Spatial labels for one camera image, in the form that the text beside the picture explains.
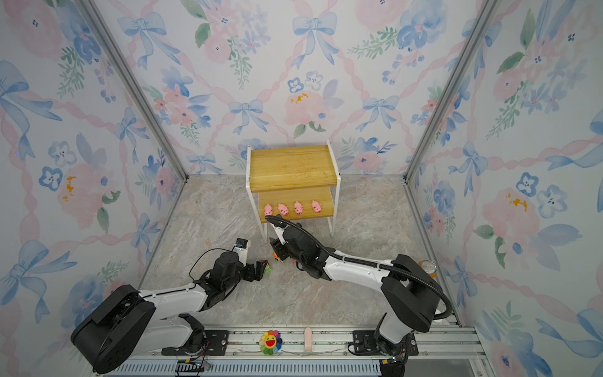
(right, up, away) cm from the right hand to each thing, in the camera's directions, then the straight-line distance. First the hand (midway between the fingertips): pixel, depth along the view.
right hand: (276, 232), depth 83 cm
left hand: (-8, -10, +6) cm, 14 cm away
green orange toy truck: (-4, -14, +4) cm, 15 cm away
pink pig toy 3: (+2, +8, +2) cm, 9 cm away
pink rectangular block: (+11, -32, -10) cm, 35 cm away
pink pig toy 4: (-3, +8, +2) cm, 9 cm away
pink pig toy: (+14, +9, +2) cm, 17 cm away
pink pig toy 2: (+8, +9, +3) cm, 12 cm away
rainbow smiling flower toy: (0, -33, -10) cm, 35 cm away
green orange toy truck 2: (+1, -7, -7) cm, 10 cm away
